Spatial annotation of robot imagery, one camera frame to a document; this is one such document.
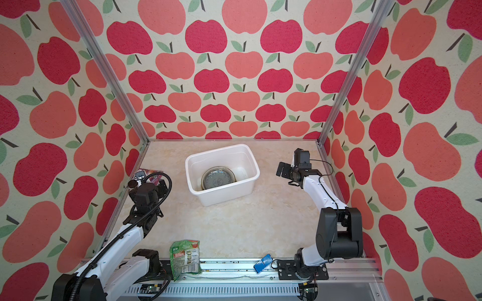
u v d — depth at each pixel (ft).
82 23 2.41
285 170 2.69
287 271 2.41
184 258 2.50
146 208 2.06
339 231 1.43
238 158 3.25
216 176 3.15
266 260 2.49
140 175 2.28
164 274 2.39
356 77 2.91
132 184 2.93
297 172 2.25
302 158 2.30
